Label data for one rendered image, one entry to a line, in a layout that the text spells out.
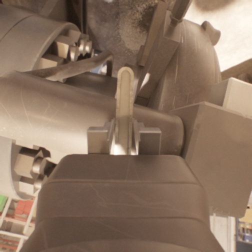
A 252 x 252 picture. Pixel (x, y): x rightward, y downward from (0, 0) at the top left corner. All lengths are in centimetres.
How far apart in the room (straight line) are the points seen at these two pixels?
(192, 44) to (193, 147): 23
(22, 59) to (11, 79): 22
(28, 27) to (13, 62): 11
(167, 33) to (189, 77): 8
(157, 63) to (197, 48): 8
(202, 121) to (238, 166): 6
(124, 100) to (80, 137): 6
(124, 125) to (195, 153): 7
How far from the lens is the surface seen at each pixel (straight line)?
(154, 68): 34
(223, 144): 20
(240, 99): 24
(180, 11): 31
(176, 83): 31
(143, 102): 42
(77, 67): 35
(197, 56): 35
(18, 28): 50
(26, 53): 43
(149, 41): 58
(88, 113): 18
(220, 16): 101
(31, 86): 20
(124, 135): 16
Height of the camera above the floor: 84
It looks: 24 degrees down
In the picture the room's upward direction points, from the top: 167 degrees counter-clockwise
